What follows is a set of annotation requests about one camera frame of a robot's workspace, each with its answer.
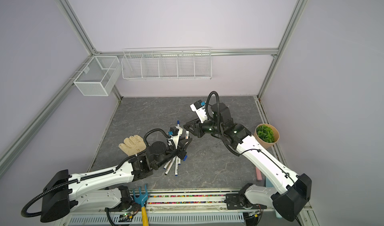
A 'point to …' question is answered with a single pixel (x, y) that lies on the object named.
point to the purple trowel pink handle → (259, 174)
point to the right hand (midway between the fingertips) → (186, 126)
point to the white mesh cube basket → (99, 76)
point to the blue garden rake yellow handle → (142, 199)
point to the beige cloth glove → (132, 145)
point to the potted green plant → (266, 134)
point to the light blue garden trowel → (277, 214)
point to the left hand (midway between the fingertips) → (191, 140)
